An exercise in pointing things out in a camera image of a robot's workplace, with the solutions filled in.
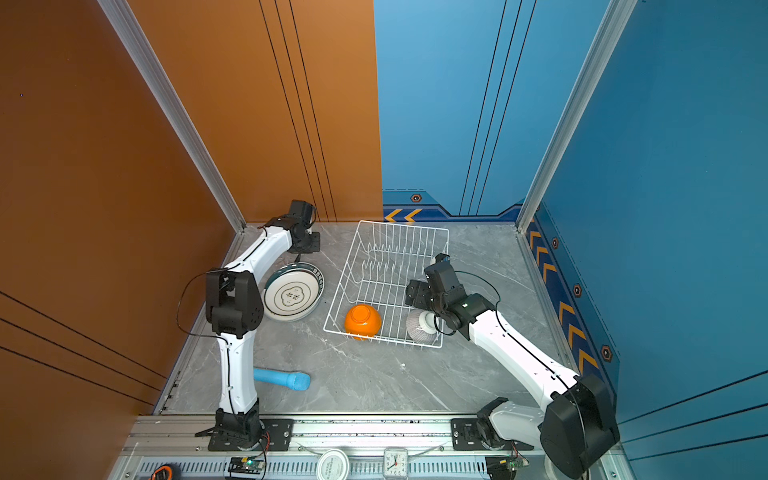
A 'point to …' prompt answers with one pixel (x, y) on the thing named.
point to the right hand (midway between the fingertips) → (416, 291)
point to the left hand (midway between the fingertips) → (312, 242)
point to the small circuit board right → (513, 462)
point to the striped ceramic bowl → (421, 326)
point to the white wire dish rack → (369, 299)
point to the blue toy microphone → (297, 381)
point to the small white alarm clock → (395, 463)
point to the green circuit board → (246, 465)
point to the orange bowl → (362, 321)
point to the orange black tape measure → (166, 472)
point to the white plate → (292, 292)
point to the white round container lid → (333, 465)
